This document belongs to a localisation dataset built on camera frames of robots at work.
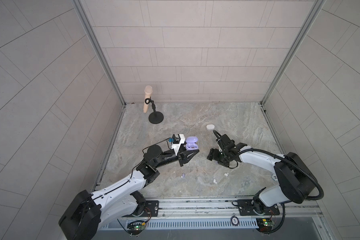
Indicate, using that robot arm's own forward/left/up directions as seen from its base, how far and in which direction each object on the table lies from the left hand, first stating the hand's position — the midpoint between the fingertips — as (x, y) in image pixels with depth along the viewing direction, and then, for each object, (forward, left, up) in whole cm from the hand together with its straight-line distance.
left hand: (199, 150), depth 65 cm
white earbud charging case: (+29, -11, -24) cm, 39 cm away
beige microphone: (+36, +28, +2) cm, 46 cm away
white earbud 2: (-7, -10, -24) cm, 27 cm away
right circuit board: (-25, -31, -24) cm, 47 cm away
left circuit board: (-27, +27, -22) cm, 44 cm away
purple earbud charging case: (+2, +3, +2) cm, 5 cm away
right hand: (+5, -8, -24) cm, 26 cm away
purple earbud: (-3, +7, -25) cm, 26 cm away
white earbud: (-3, -17, -24) cm, 30 cm away
